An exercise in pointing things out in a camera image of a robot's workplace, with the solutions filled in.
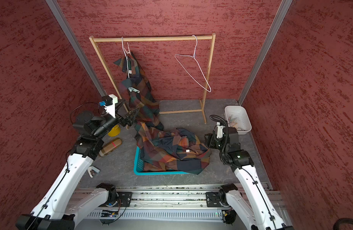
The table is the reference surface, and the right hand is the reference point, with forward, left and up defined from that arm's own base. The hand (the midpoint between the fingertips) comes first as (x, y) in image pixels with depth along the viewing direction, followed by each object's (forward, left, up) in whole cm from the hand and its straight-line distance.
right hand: (207, 139), depth 77 cm
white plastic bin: (+29, -30, -18) cm, 46 cm away
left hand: (+7, +38, +21) cm, 43 cm away
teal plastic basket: (-11, +39, -10) cm, 42 cm away
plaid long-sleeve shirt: (-5, +17, -3) cm, 18 cm away
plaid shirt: (+37, +42, 0) cm, 56 cm away
